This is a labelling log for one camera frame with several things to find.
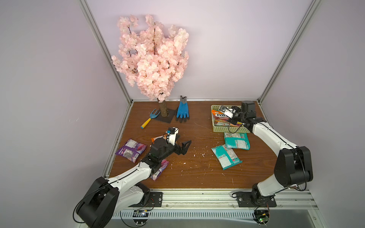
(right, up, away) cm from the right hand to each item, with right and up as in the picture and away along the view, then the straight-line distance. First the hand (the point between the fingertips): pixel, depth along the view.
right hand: (229, 107), depth 88 cm
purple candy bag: (-63, -28, +2) cm, 69 cm away
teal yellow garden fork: (-55, -6, +23) cm, 60 cm away
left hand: (-27, -19, -9) cm, 34 cm away
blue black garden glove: (-30, -2, +24) cm, 39 cm away
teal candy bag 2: (-2, -32, -1) cm, 32 cm away
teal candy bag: (+8, -22, +5) cm, 24 cm away
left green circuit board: (-52, -58, -15) cm, 79 cm away
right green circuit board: (+11, -56, -18) cm, 60 cm away
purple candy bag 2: (-41, -35, -3) cm, 54 cm away
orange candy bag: (-4, -8, +7) cm, 11 cm away
